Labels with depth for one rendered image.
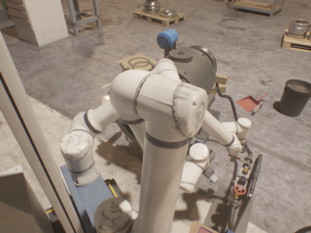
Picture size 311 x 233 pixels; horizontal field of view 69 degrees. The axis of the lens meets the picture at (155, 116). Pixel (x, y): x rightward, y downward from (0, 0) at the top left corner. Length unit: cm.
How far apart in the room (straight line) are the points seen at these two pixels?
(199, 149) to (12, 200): 84
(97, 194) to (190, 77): 114
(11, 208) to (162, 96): 88
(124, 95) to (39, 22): 476
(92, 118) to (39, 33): 406
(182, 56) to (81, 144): 119
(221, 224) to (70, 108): 220
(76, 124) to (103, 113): 18
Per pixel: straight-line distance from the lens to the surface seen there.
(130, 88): 54
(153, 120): 52
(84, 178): 137
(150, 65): 397
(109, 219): 96
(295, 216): 225
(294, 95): 307
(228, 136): 134
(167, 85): 51
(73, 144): 125
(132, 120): 64
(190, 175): 103
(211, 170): 122
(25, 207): 117
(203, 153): 104
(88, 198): 136
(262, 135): 280
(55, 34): 545
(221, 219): 201
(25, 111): 64
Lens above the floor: 174
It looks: 39 degrees down
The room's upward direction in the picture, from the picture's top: straight up
